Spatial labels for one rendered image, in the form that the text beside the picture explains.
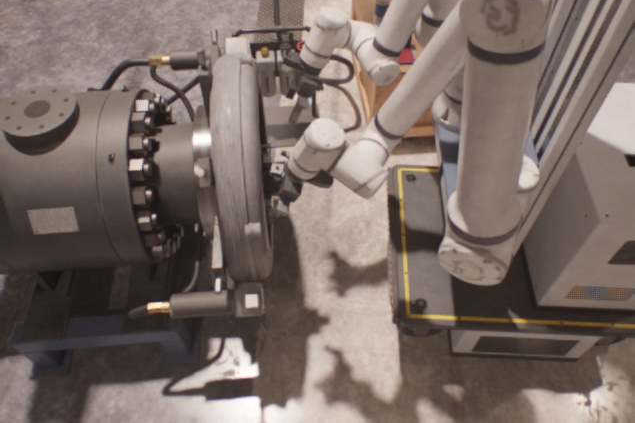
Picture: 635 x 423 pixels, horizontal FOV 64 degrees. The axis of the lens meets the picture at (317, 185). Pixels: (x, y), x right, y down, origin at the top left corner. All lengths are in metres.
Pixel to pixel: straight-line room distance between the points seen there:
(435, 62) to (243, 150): 0.58
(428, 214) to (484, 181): 1.01
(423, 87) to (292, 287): 1.27
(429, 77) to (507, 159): 0.24
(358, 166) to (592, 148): 0.76
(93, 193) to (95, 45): 2.07
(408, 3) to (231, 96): 0.53
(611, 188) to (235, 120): 1.03
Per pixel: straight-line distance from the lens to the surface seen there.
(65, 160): 1.58
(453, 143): 1.70
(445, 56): 1.05
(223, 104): 1.42
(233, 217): 1.39
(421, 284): 1.84
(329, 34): 1.51
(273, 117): 2.76
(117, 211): 1.55
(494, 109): 0.88
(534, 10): 0.76
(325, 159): 1.17
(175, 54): 1.92
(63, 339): 1.99
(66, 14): 3.90
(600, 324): 1.97
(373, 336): 2.08
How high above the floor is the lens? 1.92
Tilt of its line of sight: 51 degrees down
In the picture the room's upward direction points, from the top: straight up
